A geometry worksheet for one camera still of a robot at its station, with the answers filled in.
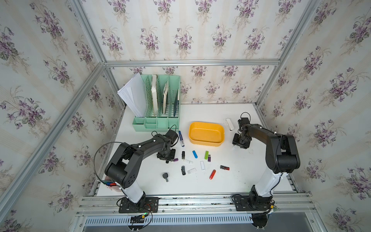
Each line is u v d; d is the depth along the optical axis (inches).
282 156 19.4
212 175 32.9
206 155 35.8
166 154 30.3
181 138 38.6
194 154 36.1
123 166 17.9
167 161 34.7
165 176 31.6
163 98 39.8
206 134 39.7
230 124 41.0
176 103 42.0
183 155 35.7
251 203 26.6
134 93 37.0
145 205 28.6
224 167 33.8
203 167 33.9
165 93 38.7
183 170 33.3
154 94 37.6
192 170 33.4
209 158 35.5
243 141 34.7
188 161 34.7
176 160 34.7
